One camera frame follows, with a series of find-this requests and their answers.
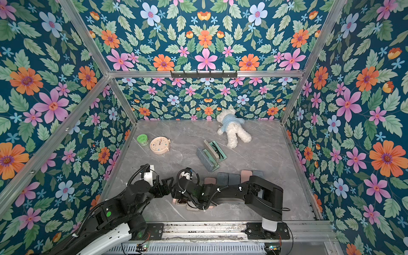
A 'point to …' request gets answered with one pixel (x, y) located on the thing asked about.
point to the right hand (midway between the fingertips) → (173, 186)
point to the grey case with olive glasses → (206, 160)
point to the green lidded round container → (142, 139)
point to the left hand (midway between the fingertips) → (170, 181)
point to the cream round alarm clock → (160, 145)
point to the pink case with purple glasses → (245, 175)
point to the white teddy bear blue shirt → (229, 123)
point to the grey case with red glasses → (258, 173)
